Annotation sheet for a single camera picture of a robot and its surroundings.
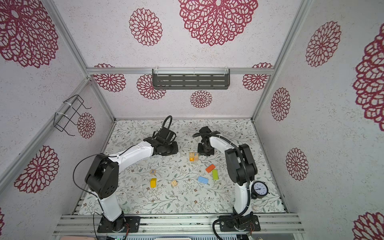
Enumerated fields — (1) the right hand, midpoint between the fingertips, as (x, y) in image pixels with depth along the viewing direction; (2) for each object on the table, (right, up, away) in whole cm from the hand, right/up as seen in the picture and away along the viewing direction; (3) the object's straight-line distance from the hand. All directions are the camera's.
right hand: (202, 151), depth 98 cm
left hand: (-16, 0, -6) cm, 17 cm away
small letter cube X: (-31, -12, -6) cm, 33 cm away
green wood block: (+7, -13, -8) cm, 17 cm away
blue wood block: (0, -16, -9) cm, 18 cm away
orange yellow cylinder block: (-7, -4, -1) cm, 8 cm away
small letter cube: (-17, -17, -11) cm, 27 cm away
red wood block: (+5, -10, -4) cm, 12 cm away
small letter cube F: (-4, -2, -1) cm, 5 cm away
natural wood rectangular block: (-4, -5, -1) cm, 6 cm away
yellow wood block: (-30, -17, -10) cm, 36 cm away
